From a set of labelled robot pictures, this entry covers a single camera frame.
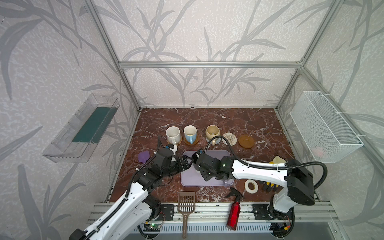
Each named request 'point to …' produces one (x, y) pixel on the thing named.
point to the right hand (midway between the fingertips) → (203, 165)
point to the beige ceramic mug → (212, 131)
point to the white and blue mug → (190, 132)
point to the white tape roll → (252, 191)
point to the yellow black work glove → (268, 187)
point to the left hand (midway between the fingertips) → (192, 158)
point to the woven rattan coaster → (181, 139)
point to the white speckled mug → (173, 133)
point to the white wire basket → (327, 136)
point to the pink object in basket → (317, 151)
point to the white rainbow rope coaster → (231, 138)
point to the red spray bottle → (234, 213)
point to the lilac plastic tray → (194, 177)
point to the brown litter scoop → (186, 205)
